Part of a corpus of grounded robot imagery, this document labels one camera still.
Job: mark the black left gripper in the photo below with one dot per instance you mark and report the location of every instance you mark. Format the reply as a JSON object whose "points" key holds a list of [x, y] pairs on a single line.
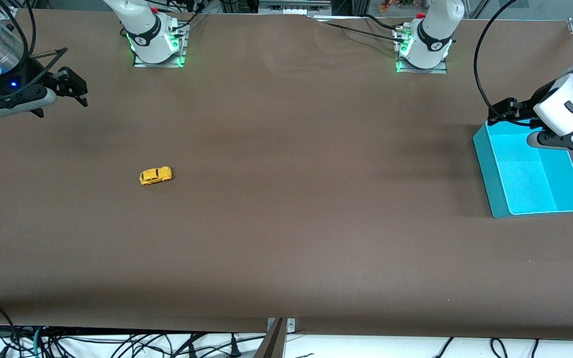
{"points": [[527, 106]]}

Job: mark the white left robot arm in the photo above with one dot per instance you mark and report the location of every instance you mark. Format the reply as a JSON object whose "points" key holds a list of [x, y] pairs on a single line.
{"points": [[433, 35]]}

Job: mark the orange background object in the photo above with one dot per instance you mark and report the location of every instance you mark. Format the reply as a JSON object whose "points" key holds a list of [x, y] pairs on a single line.
{"points": [[401, 5]]}

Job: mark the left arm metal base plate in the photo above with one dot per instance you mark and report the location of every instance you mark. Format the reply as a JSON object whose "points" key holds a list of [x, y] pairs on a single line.
{"points": [[435, 70]]}

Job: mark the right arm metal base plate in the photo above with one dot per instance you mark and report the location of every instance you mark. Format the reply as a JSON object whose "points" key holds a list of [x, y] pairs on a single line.
{"points": [[167, 64]]}

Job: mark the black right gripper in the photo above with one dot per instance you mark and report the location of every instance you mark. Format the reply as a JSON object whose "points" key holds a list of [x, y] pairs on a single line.
{"points": [[50, 81]]}

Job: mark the aluminium profile piece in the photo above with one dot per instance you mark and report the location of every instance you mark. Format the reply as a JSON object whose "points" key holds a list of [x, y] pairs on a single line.
{"points": [[8, 12]]}

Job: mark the cyan plastic bin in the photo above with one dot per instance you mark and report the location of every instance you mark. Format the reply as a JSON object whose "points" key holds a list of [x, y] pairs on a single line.
{"points": [[530, 184]]}

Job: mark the aluminium frame rail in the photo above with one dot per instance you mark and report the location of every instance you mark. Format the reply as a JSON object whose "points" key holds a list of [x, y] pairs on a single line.
{"points": [[294, 7]]}

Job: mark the yellow beetle toy car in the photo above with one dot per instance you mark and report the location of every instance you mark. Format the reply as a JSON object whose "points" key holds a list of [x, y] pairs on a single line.
{"points": [[155, 175]]}

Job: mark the small metal table bracket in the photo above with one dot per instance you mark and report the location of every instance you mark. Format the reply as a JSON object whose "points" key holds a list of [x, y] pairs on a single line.
{"points": [[291, 325]]}

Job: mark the dark wedge beam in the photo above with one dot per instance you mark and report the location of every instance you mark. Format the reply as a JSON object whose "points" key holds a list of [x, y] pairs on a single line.
{"points": [[272, 345]]}

